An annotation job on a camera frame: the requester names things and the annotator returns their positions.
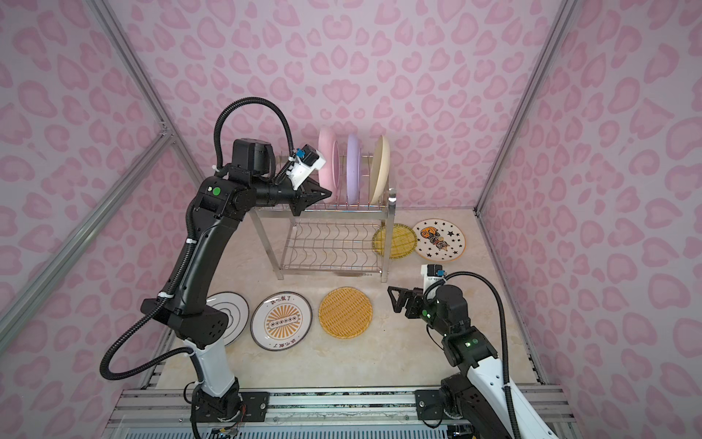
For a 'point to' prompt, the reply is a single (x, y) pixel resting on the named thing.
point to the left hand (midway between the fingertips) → (329, 190)
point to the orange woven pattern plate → (345, 313)
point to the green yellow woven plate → (403, 244)
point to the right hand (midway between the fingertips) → (400, 291)
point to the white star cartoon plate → (439, 240)
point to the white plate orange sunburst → (281, 321)
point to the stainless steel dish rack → (330, 237)
